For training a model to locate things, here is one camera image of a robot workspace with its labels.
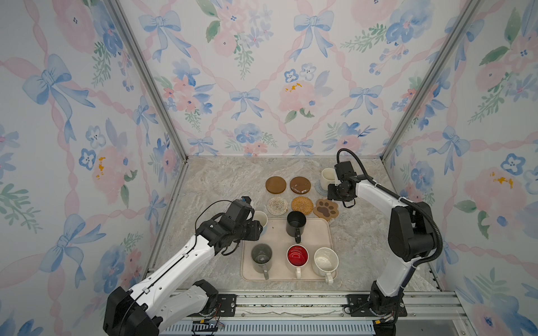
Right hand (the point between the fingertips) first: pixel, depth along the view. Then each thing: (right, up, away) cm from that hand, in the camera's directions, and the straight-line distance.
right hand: (333, 193), depth 97 cm
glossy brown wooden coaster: (-14, +4, +10) cm, 17 cm away
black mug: (-18, -13, -7) cm, 23 cm away
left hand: (-34, -11, -19) cm, 40 cm away
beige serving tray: (-8, -18, -5) cm, 20 cm away
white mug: (-7, -26, -14) cm, 31 cm away
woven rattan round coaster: (-13, -6, +4) cm, 15 cm away
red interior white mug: (-18, -24, -13) cm, 33 cm away
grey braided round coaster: (-5, +2, +10) cm, 11 cm away
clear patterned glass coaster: (-26, -6, +3) cm, 27 cm away
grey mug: (-32, -22, -19) cm, 43 cm away
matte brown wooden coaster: (-27, +3, +12) cm, 29 cm away
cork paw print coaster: (-3, -8, +3) cm, 9 cm away
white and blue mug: (-32, -10, -9) cm, 35 cm away
